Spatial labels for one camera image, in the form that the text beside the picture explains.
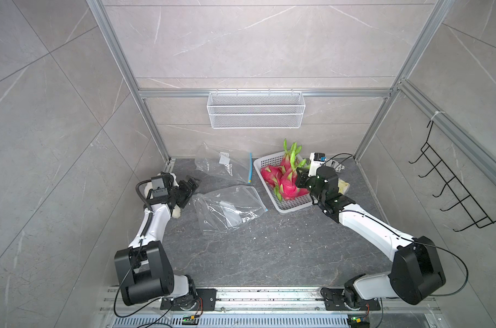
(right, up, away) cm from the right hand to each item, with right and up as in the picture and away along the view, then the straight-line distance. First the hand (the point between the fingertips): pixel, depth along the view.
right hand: (298, 167), depth 83 cm
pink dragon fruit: (-9, -3, +18) cm, 20 cm away
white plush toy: (-55, -21, +12) cm, 61 cm away
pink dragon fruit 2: (-4, -8, +1) cm, 9 cm away
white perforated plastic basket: (+6, -17, +18) cm, 25 cm away
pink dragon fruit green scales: (+3, +10, +20) cm, 22 cm away
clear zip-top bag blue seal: (-31, +3, +24) cm, 39 cm away
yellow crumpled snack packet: (+28, -9, +22) cm, 37 cm away
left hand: (-43, -7, +4) cm, 44 cm away
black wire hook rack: (+47, -11, -18) cm, 52 cm away
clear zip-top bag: (-34, -20, +13) cm, 42 cm away
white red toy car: (+28, +2, +27) cm, 39 cm away
